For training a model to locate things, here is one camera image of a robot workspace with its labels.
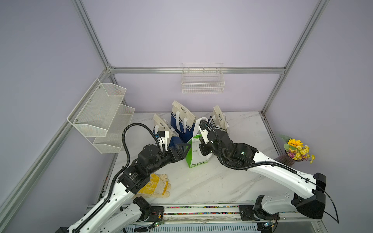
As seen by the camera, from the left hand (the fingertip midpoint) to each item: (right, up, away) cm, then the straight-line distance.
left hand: (185, 149), depth 66 cm
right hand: (+8, +4, +5) cm, 11 cm away
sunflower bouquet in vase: (+55, -2, +5) cm, 55 cm away
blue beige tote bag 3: (+19, +15, +18) cm, 30 cm away
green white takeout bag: (+5, -6, +9) cm, 12 cm away
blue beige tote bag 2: (-3, +13, +25) cm, 29 cm away
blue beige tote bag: (-14, +12, +16) cm, 25 cm away
